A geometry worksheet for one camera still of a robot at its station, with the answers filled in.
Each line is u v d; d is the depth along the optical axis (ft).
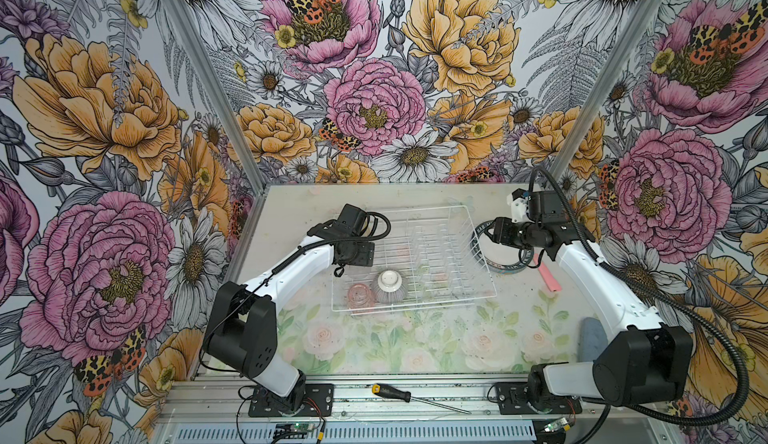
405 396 2.43
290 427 2.34
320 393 2.50
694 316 1.33
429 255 3.20
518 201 2.49
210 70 2.89
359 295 2.85
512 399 2.43
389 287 2.86
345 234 2.21
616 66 2.87
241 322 1.49
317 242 1.91
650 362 1.33
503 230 2.41
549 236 1.92
